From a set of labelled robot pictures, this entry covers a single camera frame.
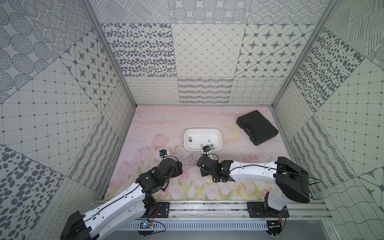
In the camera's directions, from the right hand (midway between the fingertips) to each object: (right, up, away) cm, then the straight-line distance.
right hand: (204, 165), depth 85 cm
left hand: (-15, +3, -4) cm, 15 cm away
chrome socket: (+5, +9, +13) cm, 17 cm away
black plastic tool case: (+37, +21, +17) cm, 46 cm away
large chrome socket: (-9, +13, +14) cm, 22 cm away
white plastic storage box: (-6, +14, +17) cm, 23 cm away
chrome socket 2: (+3, +12, +14) cm, 19 cm away
